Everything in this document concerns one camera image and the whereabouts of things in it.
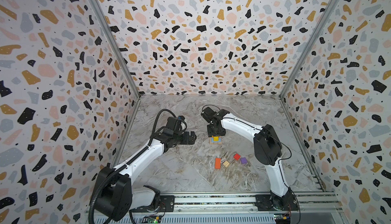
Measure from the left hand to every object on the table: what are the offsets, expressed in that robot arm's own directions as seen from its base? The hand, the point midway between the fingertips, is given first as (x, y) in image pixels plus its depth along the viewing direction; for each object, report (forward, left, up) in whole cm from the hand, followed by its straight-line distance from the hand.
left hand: (189, 134), depth 84 cm
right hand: (+6, -12, -7) cm, 15 cm away
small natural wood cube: (-12, -21, -12) cm, 27 cm away
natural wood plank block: (+1, -15, -13) cm, 20 cm away
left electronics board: (-37, +17, -13) cm, 42 cm away
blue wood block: (+2, -13, -11) cm, 17 cm away
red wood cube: (-8, -27, -14) cm, 32 cm away
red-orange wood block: (-11, -16, -14) cm, 23 cm away
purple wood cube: (-10, -31, -12) cm, 35 cm away
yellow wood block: (+2, -15, -8) cm, 17 cm away
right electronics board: (-38, -43, -14) cm, 59 cm away
